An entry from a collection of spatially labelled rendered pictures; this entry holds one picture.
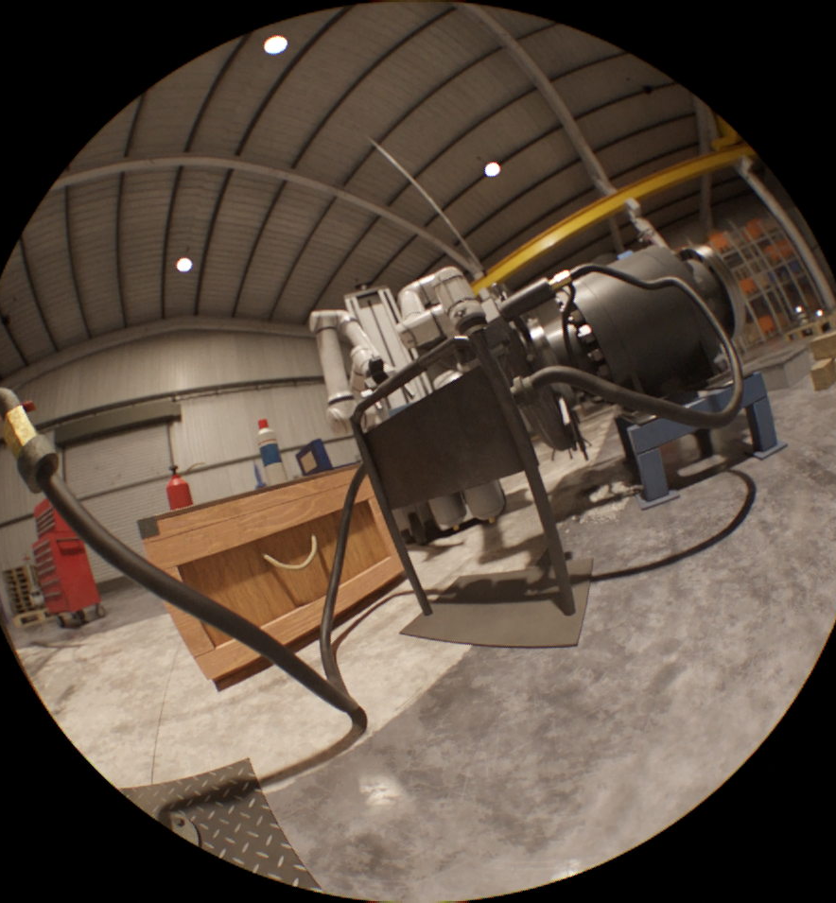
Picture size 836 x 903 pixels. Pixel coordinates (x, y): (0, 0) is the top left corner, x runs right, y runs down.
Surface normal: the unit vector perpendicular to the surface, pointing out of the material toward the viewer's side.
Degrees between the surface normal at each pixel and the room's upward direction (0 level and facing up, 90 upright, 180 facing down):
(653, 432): 90
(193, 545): 90
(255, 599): 90
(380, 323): 90
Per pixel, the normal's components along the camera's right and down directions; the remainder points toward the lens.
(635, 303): -0.63, 0.08
